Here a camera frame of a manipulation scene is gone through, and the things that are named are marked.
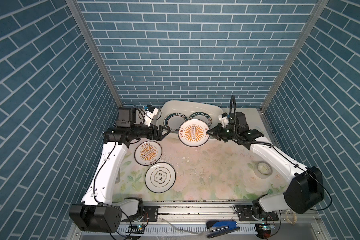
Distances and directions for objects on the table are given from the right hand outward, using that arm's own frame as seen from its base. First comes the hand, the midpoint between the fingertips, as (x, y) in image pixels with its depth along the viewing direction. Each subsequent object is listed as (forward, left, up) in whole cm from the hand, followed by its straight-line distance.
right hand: (205, 130), depth 79 cm
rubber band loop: (-32, -45, -23) cm, 60 cm away
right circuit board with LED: (-39, -31, -26) cm, 56 cm away
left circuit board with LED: (-44, +31, -26) cm, 60 cm away
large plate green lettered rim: (+30, +1, -22) cm, 37 cm away
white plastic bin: (+37, +13, -19) cm, 43 cm away
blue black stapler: (-41, -8, -21) cm, 46 cm away
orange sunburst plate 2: (-4, +36, -23) cm, 42 cm away
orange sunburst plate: (-1, +7, -2) cm, 7 cm away
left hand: (-7, +21, +7) cm, 23 cm away
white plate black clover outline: (-19, +24, -22) cm, 38 cm away
